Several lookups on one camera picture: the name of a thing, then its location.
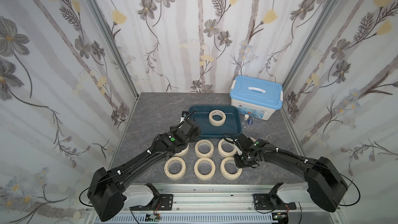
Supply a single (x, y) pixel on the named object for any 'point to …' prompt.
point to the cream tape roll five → (253, 140)
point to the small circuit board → (152, 218)
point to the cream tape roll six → (172, 176)
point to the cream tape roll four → (226, 154)
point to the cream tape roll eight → (217, 112)
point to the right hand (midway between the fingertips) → (238, 161)
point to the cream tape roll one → (183, 152)
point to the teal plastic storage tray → (232, 124)
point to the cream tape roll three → (204, 141)
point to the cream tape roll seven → (204, 177)
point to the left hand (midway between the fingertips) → (189, 129)
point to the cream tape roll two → (227, 175)
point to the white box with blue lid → (257, 98)
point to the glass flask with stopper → (244, 123)
